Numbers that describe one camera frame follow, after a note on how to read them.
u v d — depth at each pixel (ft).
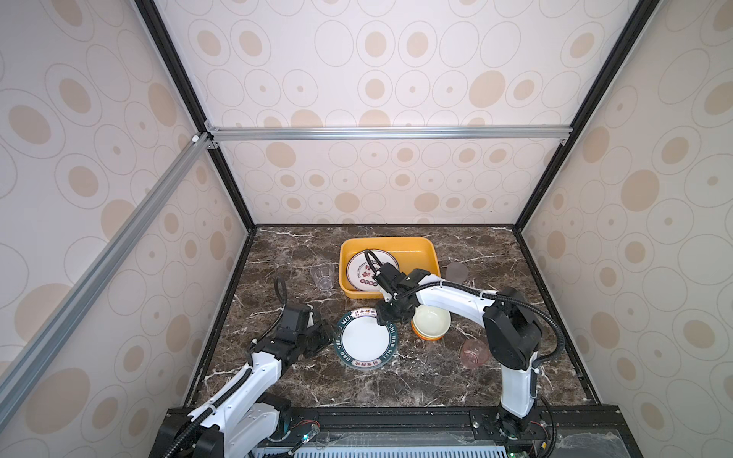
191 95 2.68
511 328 1.64
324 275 3.36
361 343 2.81
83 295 1.68
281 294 3.19
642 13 2.23
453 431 2.40
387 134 2.93
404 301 2.18
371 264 2.44
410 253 3.72
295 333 2.13
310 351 2.37
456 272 3.32
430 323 2.86
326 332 2.44
